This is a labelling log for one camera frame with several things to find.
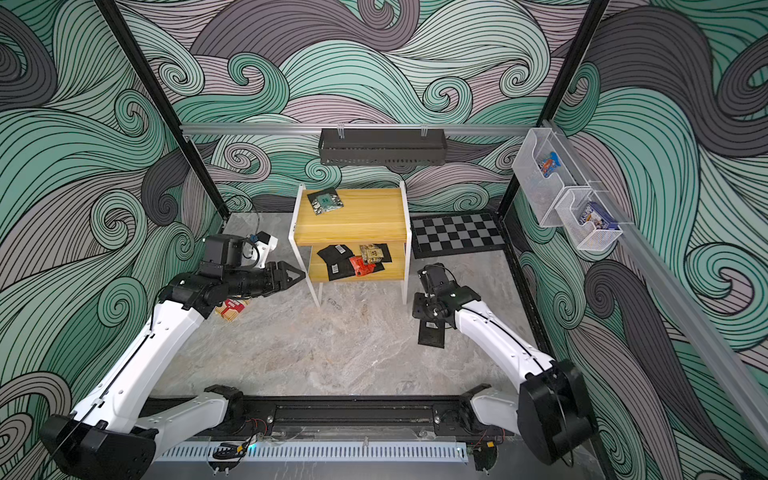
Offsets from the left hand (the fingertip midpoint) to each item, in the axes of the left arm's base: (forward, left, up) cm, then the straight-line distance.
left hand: (298, 273), depth 71 cm
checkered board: (+31, -43, -22) cm, 58 cm away
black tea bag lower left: (+14, -7, -10) cm, 18 cm away
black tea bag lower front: (+10, -8, -10) cm, 16 cm away
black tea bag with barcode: (-4, -36, -26) cm, 45 cm away
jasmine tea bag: (+19, -5, +7) cm, 20 cm away
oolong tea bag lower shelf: (+14, -19, -10) cm, 25 cm away
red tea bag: (+8, -14, -9) cm, 19 cm away
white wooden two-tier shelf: (+6, -13, +7) cm, 16 cm away
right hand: (0, -33, -17) cm, 38 cm away
